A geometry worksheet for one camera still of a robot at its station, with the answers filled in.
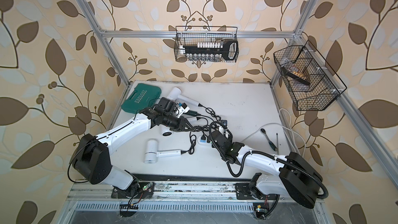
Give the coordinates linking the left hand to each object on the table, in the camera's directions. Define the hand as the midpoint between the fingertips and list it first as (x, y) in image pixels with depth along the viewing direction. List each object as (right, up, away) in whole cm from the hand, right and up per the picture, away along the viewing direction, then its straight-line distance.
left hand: (190, 127), depth 78 cm
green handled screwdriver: (+43, -6, +15) cm, 46 cm away
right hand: (+15, -6, +8) cm, 18 cm away
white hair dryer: (-14, +18, +31) cm, 38 cm away
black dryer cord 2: (+1, -10, +11) cm, 15 cm away
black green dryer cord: (+3, +4, +24) cm, 24 cm away
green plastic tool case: (-36, +16, +29) cm, 49 cm away
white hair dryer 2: (-21, -15, +4) cm, 26 cm away
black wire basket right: (+60, +22, -4) cm, 64 cm away
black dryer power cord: (+4, -4, +16) cm, 17 cm away
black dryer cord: (+4, +10, +29) cm, 31 cm away
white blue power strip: (+7, -11, +11) cm, 17 cm away
